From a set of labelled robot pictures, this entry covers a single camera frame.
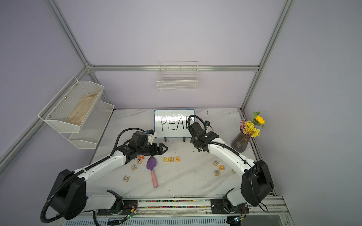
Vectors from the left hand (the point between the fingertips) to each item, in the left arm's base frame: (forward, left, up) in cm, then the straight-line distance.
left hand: (162, 150), depth 84 cm
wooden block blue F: (-6, +18, -10) cm, 22 cm away
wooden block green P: (-1, -1, -10) cm, 10 cm away
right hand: (+6, -19, +3) cm, 21 cm away
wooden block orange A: (-1, -9, -9) cm, 13 cm away
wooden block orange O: (-6, -37, -10) cm, 39 cm away
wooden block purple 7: (-2, +16, -10) cm, 19 cm away
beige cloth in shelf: (+14, +45, +20) cm, 51 cm away
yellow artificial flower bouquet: (+7, -50, +13) cm, 52 cm away
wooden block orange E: (-1, -5, -10) cm, 11 cm away
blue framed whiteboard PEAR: (+22, -5, -1) cm, 23 cm away
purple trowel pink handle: (-5, +8, -9) cm, 13 cm away
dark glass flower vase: (+6, -49, +1) cm, 49 cm away
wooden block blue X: (-10, -34, -10) cm, 37 cm away
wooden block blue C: (-13, +21, -9) cm, 27 cm away
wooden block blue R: (-4, -34, -9) cm, 35 cm away
